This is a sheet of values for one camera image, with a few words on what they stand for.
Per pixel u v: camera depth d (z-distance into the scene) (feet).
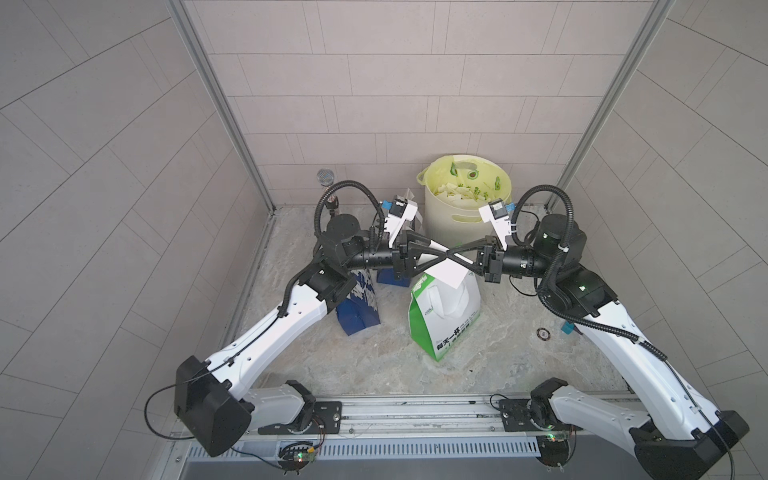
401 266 1.70
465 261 1.84
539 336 2.78
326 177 2.71
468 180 3.25
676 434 1.24
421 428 2.32
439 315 2.33
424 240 1.87
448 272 1.87
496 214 1.70
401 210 1.67
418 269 1.75
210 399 1.20
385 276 3.16
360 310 2.62
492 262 1.65
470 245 1.84
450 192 3.24
